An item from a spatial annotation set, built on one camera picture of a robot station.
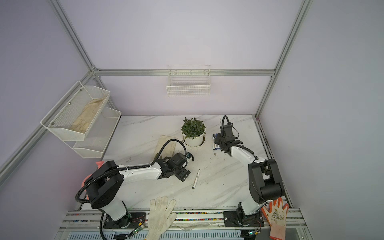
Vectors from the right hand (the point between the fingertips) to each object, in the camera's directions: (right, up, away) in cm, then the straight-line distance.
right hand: (218, 137), depth 94 cm
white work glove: (-32, -40, -19) cm, 55 cm away
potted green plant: (-16, +4, -3) cm, 16 cm away
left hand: (-23, -19, -5) cm, 30 cm away
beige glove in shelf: (-73, +9, -17) cm, 76 cm away
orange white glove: (+26, -39, -20) cm, 51 cm away
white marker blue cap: (-1, -7, +7) cm, 10 cm away
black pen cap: (-16, -14, +1) cm, 22 cm away
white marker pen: (-14, -25, -8) cm, 29 cm away
